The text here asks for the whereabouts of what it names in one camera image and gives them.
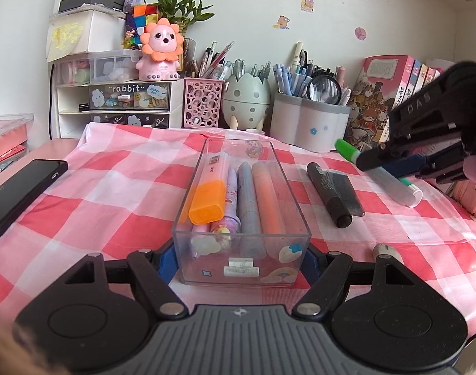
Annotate green cap highlighter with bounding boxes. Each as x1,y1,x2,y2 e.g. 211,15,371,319
335,139,423,208

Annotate black box on top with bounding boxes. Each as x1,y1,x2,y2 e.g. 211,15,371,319
58,0,125,13

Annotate black smartphone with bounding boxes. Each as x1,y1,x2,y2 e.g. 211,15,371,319
0,159,69,237

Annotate clear plastic organizer box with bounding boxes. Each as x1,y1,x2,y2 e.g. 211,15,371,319
172,139,311,287

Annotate grey white flower pen holder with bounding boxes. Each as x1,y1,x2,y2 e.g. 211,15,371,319
269,93,351,153

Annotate pink lion toy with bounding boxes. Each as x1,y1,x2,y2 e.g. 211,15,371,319
136,18,184,81

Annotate white eraser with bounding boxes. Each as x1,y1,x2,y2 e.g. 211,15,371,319
373,243,402,263

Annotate clear storage box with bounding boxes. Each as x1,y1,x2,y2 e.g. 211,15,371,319
55,49,141,86

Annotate orange cap highlighter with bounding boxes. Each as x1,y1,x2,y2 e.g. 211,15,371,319
188,152,229,225

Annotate colourful rubik cube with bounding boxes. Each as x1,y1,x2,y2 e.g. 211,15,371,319
123,3,158,49

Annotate blue spine comic book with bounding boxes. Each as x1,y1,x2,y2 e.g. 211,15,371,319
394,57,422,108

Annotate black permanent marker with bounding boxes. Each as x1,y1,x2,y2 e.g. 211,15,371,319
307,162,352,228

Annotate blue highlighter pen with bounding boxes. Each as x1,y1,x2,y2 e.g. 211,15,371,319
238,162,266,260

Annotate black pencil lead case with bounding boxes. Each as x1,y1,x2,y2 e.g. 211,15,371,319
328,170,365,217

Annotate red white checkered cloth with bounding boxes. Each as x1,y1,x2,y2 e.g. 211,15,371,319
0,123,476,333

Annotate green eggshell pen holder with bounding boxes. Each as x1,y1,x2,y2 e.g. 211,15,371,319
221,73,271,130

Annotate purple cartoon cap pen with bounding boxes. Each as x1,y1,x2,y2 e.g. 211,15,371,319
211,167,240,234

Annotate yellow spine comic book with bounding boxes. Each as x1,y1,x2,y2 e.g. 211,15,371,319
405,59,429,99

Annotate green bamboo plant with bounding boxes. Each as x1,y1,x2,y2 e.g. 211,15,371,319
157,0,215,37

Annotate black magnifying glass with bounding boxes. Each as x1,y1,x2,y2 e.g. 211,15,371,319
307,75,342,105

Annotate pink perforated pen cup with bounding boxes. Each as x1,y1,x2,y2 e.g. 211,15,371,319
183,78,225,129

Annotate white mini drawer unit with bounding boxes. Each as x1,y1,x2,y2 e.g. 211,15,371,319
53,61,184,138

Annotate peach pink highlighter pen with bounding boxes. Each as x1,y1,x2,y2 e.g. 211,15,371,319
252,162,285,234

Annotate stack of paper documents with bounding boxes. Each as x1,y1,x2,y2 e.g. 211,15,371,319
425,58,455,73

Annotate pink pencil case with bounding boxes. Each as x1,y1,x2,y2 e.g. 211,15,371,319
450,180,476,218

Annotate pink striped comic book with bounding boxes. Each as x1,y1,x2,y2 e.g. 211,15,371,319
418,67,437,90

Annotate white box with yellow note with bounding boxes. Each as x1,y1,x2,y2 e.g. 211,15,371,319
46,9,125,63

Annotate purple slim gel pen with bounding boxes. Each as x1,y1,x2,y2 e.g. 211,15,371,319
191,223,212,237

